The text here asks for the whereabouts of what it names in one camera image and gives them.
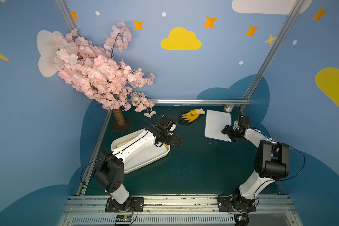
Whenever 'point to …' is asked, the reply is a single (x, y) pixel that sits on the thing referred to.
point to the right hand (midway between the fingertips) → (228, 132)
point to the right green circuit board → (241, 220)
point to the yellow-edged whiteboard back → (159, 151)
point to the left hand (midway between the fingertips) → (175, 138)
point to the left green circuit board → (123, 218)
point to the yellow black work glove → (188, 116)
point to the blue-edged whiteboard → (215, 122)
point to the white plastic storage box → (141, 159)
